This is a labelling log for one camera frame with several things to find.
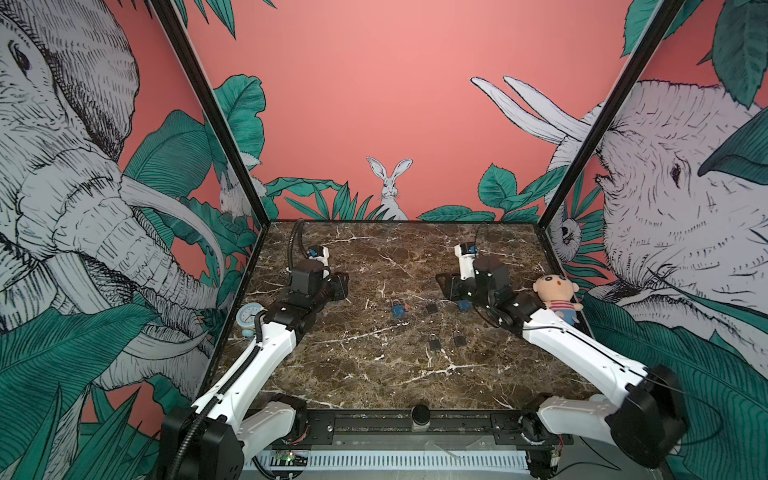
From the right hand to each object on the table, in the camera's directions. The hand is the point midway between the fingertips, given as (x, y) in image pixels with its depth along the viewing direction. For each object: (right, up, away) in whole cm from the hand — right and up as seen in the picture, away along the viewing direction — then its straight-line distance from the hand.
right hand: (439, 273), depth 79 cm
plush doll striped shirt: (+39, -7, +14) cm, 42 cm away
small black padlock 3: (+8, -21, +11) cm, 25 cm away
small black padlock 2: (0, -22, +9) cm, 24 cm away
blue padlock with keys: (-11, -14, +16) cm, 24 cm away
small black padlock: (0, -13, +17) cm, 22 cm away
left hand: (-26, 0, +1) cm, 26 cm away
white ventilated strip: (-11, -44, -9) cm, 47 cm away
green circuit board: (-38, -44, -9) cm, 58 cm away
